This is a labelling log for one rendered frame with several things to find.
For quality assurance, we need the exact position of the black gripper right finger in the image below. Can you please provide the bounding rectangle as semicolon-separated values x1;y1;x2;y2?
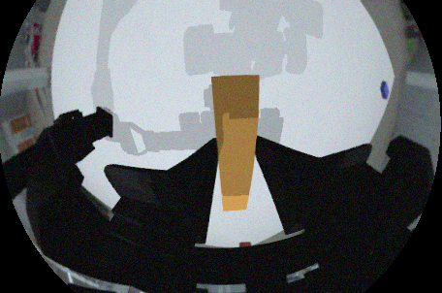
255;136;372;236

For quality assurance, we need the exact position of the tan rectangular block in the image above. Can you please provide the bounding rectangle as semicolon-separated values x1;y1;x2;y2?
210;74;260;212

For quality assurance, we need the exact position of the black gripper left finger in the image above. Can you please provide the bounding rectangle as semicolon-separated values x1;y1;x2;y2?
104;139;218;244

